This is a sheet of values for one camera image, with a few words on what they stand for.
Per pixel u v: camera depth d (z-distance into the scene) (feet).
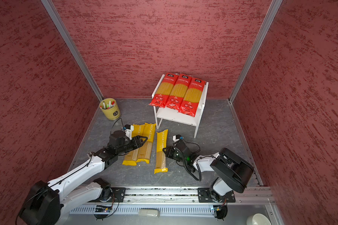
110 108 3.10
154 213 2.22
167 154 2.56
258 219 2.02
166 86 2.60
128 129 2.48
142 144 2.43
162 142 2.90
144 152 2.87
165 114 2.93
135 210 2.32
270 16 2.44
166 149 2.79
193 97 2.39
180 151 2.15
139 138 2.43
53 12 2.39
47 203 1.30
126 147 2.27
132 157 2.80
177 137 2.69
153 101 2.33
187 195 2.48
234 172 1.43
